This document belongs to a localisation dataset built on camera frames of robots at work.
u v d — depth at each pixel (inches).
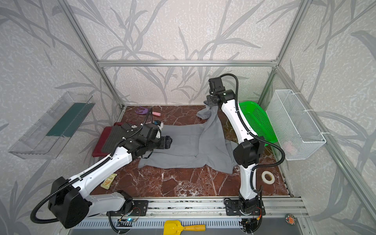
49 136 25.4
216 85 25.5
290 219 27.5
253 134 20.0
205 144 37.6
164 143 28.4
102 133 39.5
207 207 29.7
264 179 32.5
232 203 29.3
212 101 30.6
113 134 37.0
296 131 24.1
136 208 28.8
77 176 16.7
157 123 28.7
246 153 20.3
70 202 14.9
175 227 26.4
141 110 46.8
